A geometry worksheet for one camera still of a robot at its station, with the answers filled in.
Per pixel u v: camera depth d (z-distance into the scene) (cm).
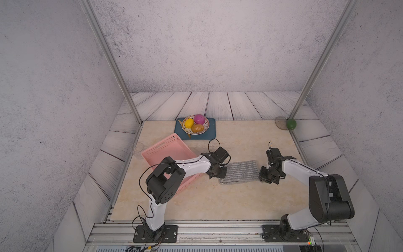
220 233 74
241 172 93
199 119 114
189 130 114
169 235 73
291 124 115
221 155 74
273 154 74
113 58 87
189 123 114
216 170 71
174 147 105
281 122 122
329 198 44
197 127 111
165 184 49
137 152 98
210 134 111
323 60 87
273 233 72
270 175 77
